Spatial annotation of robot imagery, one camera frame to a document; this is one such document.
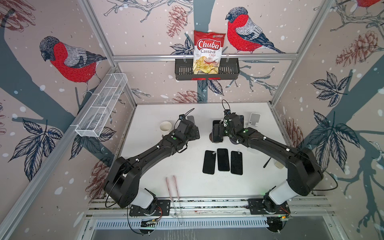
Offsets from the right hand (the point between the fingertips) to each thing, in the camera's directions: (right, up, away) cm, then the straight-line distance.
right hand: (218, 129), depth 89 cm
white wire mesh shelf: (-65, +9, -14) cm, 67 cm away
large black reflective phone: (-5, -22, 0) cm, 22 cm away
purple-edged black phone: (-1, 0, -9) cm, 9 cm away
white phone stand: (+27, +6, +11) cm, 29 cm away
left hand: (-16, -1, -3) cm, 16 cm away
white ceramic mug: (-33, +1, +7) cm, 34 cm away
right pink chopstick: (-23, -36, -12) cm, 44 cm away
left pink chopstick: (-27, -35, -12) cm, 46 cm away
